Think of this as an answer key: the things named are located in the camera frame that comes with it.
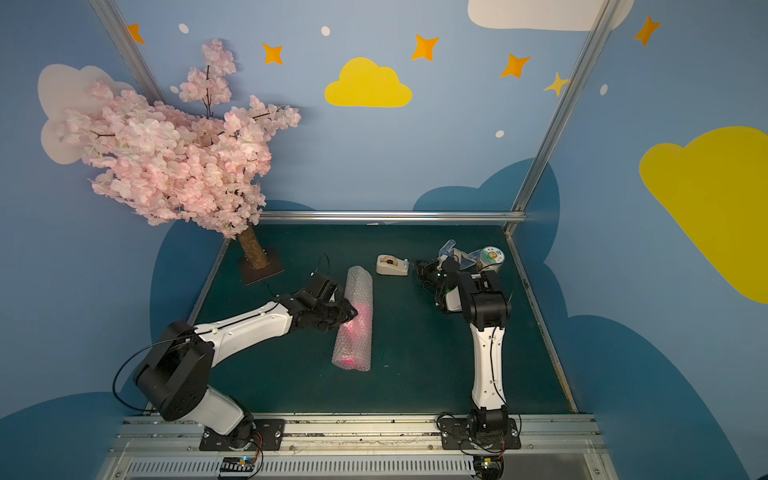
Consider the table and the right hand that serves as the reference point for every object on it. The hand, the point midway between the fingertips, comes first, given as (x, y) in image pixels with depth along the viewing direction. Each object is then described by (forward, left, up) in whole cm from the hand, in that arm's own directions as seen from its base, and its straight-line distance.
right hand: (416, 255), depth 106 cm
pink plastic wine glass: (-36, +18, +3) cm, 40 cm away
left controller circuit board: (-64, +44, -7) cm, 78 cm away
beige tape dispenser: (-3, +10, -3) cm, 11 cm away
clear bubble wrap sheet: (-17, +19, +5) cm, 26 cm away
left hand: (-26, +18, +3) cm, 32 cm away
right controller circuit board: (-61, -19, -8) cm, 64 cm away
